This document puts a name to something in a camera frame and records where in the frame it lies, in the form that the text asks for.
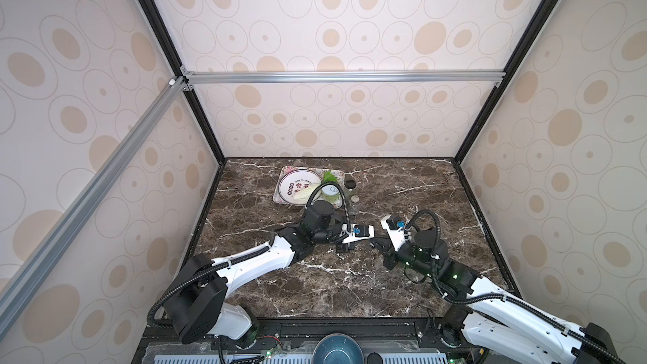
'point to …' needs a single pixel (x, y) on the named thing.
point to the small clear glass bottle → (354, 206)
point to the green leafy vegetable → (328, 176)
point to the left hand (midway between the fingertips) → (374, 233)
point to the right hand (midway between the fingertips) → (373, 238)
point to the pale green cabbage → (304, 194)
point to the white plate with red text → (294, 179)
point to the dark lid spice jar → (350, 184)
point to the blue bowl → (338, 349)
